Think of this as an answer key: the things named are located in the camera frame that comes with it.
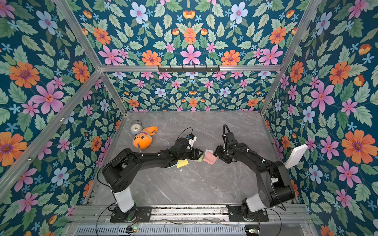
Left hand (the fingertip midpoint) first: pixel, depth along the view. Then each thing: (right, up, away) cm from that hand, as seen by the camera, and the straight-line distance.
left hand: (202, 151), depth 89 cm
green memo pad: (-1, -4, -5) cm, 6 cm away
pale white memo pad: (+3, -1, +8) cm, 9 cm away
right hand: (+11, -1, +1) cm, 11 cm away
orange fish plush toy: (-38, +7, +4) cm, 39 cm away
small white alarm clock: (-48, +15, +16) cm, 52 cm away
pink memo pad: (+5, -5, +4) cm, 9 cm away
